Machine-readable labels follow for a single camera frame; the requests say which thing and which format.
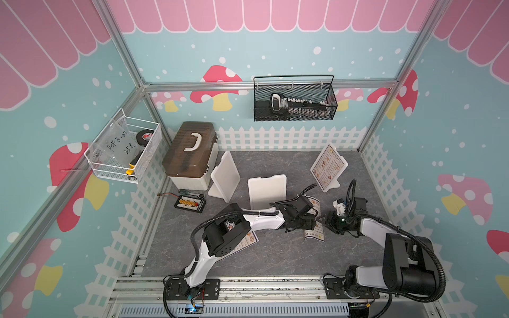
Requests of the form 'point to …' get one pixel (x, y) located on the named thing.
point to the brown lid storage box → (191, 154)
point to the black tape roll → (144, 136)
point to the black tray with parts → (190, 203)
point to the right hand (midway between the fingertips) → (320, 220)
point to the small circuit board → (190, 309)
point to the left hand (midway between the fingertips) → (310, 226)
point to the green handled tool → (185, 192)
